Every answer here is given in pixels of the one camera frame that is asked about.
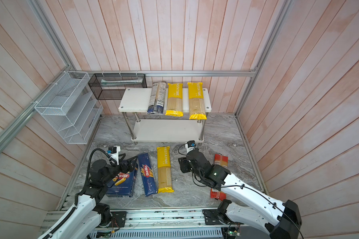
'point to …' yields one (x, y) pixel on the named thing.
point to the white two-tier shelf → (185, 101)
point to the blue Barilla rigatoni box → (123, 184)
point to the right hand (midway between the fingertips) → (181, 158)
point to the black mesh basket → (112, 86)
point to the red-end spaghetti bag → (222, 160)
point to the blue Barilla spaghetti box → (148, 179)
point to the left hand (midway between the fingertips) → (132, 158)
